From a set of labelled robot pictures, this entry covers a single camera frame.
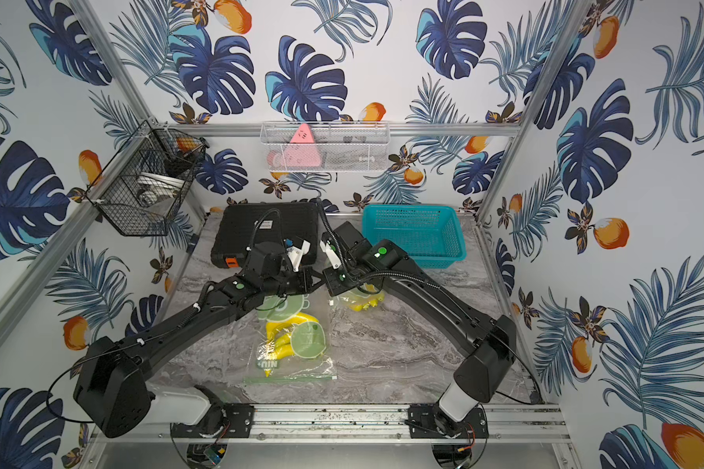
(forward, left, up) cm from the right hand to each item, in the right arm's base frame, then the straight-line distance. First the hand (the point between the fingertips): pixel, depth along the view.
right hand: (332, 278), depth 76 cm
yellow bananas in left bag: (-11, +15, -19) cm, 26 cm away
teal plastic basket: (+35, -35, -21) cm, 54 cm away
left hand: (+1, +1, 0) cm, 2 cm away
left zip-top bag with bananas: (-9, +12, -18) cm, 23 cm away
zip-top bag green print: (-1, -9, -7) cm, 11 cm away
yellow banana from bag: (+2, -10, -16) cm, 19 cm away
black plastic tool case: (+41, +42, -23) cm, 63 cm away
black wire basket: (+20, +50, +15) cm, 56 cm away
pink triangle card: (+38, +11, +14) cm, 42 cm away
